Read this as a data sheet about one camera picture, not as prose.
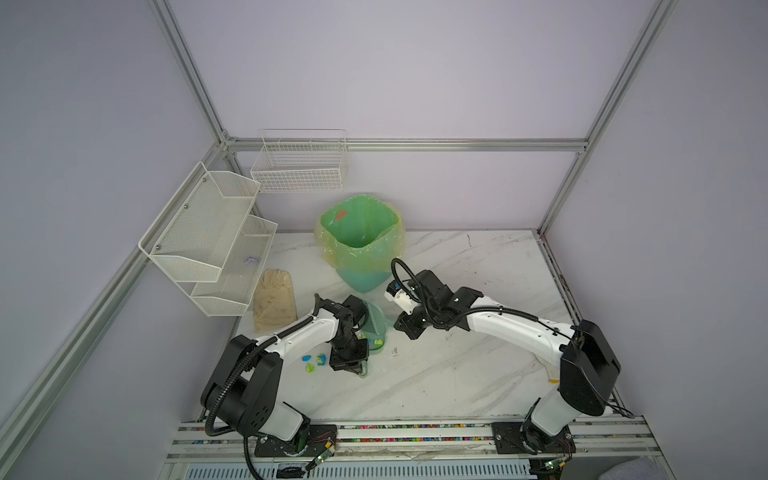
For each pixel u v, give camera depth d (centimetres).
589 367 44
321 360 86
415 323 72
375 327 87
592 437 76
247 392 43
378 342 90
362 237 107
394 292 73
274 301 99
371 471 70
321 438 73
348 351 73
